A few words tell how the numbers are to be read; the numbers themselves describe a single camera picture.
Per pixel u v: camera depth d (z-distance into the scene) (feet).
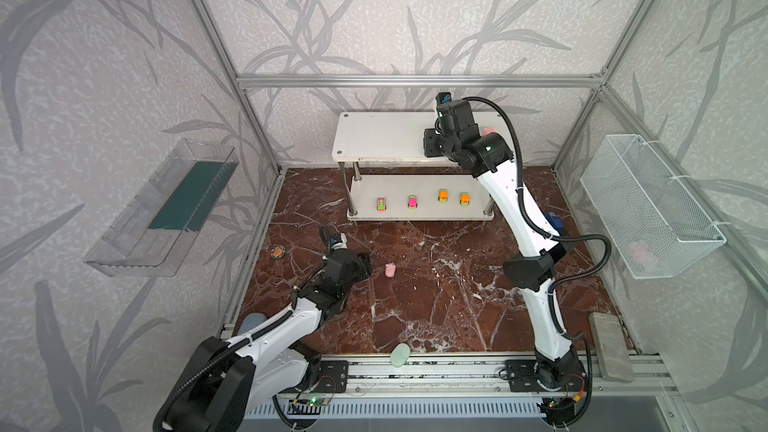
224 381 1.32
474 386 2.38
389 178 3.87
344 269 2.15
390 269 2.99
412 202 3.28
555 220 3.33
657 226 2.04
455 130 1.88
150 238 2.08
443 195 3.32
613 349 2.47
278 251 3.16
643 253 2.38
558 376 2.08
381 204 3.24
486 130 1.87
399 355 2.47
